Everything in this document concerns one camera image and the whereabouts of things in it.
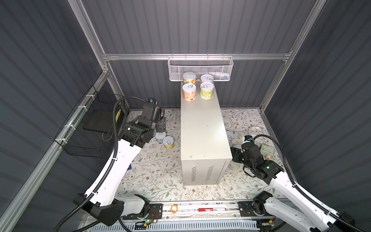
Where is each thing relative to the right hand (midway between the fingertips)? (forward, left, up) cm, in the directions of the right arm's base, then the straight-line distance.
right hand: (235, 151), depth 80 cm
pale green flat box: (+6, -23, -10) cm, 26 cm away
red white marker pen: (-26, +14, -13) cm, 32 cm away
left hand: (+6, +42, +21) cm, 47 cm away
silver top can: (+16, +46, -7) cm, 49 cm away
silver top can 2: (+11, +40, -7) cm, 42 cm away
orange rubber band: (-28, +34, -13) cm, 46 cm away
